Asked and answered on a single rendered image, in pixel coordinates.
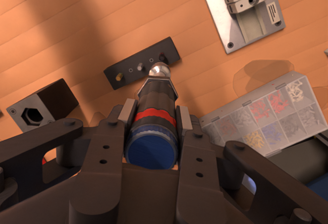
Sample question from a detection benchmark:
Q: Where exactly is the clear compartment parts box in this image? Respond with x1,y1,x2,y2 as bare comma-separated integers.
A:
199,71,325,157

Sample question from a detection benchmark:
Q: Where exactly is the black flat tray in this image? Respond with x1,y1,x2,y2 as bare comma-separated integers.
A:
268,134,328,185

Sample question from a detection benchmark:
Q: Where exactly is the grey fixture plate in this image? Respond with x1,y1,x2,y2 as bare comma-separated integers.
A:
197,0,286,55

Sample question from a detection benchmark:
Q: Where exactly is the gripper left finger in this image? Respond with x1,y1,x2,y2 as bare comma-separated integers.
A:
0,98,138,217

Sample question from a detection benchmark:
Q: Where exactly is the blue box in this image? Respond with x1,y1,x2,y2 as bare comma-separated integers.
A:
305,176,328,195

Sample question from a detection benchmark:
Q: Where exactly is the white printed label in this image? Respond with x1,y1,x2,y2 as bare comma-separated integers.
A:
266,1,282,25

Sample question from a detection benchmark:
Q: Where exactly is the blue screwdriver cap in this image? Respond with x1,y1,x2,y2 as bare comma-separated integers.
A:
124,124,179,171

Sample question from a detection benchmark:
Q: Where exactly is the grey black parking block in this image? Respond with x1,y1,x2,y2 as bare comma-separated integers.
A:
6,78,80,133

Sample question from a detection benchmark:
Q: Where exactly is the black loading block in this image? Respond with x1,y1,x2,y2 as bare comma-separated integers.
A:
103,36,181,91

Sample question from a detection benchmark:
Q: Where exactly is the beige mounting rail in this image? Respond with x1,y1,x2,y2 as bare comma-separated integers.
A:
235,5,270,45

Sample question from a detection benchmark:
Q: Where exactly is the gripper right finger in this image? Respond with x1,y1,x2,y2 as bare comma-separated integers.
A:
176,105,328,224

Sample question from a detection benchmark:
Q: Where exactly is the black ratcheting screwdriver red band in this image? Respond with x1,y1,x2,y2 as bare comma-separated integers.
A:
124,62,180,171

